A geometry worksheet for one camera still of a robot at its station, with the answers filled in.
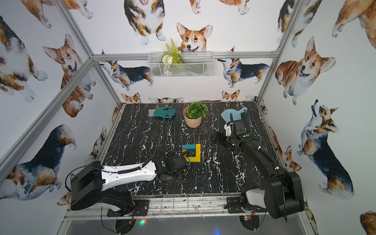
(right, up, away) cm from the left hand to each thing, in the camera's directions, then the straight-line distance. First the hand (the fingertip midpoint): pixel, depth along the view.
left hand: (182, 177), depth 80 cm
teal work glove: (-18, +37, +36) cm, 55 cm away
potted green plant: (+6, +35, +15) cm, 39 cm away
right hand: (+18, +20, +4) cm, 27 cm away
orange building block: (-1, +12, +13) cm, 17 cm away
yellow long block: (+9, +11, +14) cm, 20 cm away
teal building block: (+2, +14, +16) cm, 21 cm away
